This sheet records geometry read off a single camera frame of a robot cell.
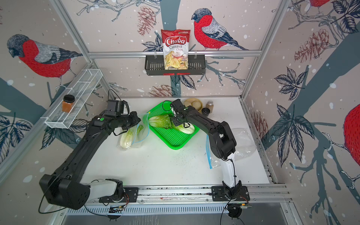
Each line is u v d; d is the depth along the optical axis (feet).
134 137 2.44
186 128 2.62
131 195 2.40
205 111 3.14
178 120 2.67
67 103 2.16
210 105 3.39
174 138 3.13
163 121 3.11
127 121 2.14
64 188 1.22
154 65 3.11
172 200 2.39
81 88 2.78
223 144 1.72
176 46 2.79
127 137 2.89
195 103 3.59
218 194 2.38
